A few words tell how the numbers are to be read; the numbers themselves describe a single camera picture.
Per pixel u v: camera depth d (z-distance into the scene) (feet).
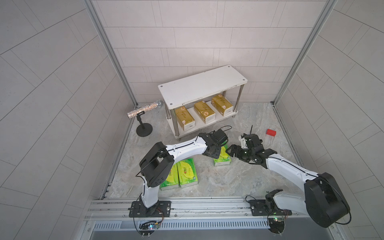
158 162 1.58
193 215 2.32
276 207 2.00
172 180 2.43
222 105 3.26
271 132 3.24
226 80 2.80
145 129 3.28
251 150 2.15
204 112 3.09
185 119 2.99
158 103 2.99
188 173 2.52
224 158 2.71
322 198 1.33
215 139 2.18
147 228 2.15
